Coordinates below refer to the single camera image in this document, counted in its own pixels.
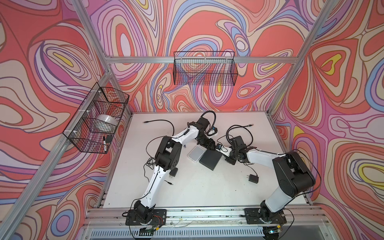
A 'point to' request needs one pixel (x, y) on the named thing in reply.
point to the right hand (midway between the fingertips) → (228, 156)
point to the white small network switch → (196, 153)
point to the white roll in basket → (108, 118)
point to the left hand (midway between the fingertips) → (214, 146)
